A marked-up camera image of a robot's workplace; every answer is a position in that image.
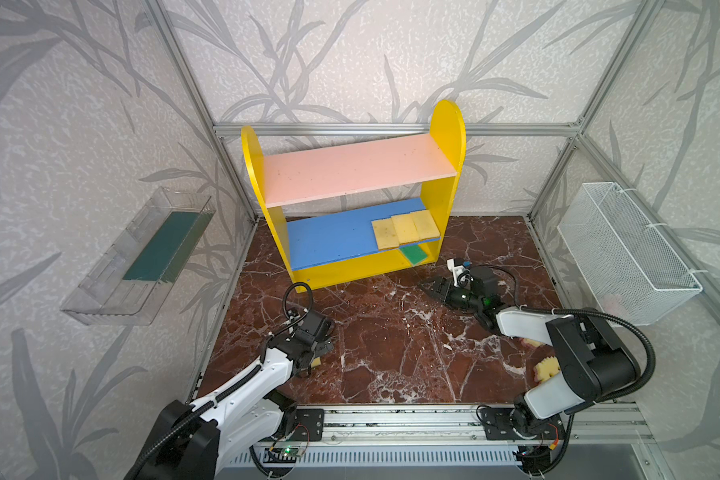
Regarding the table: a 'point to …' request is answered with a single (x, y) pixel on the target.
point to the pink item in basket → (613, 305)
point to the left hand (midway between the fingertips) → (318, 335)
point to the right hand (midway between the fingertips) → (425, 280)
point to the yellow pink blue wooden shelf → (334, 248)
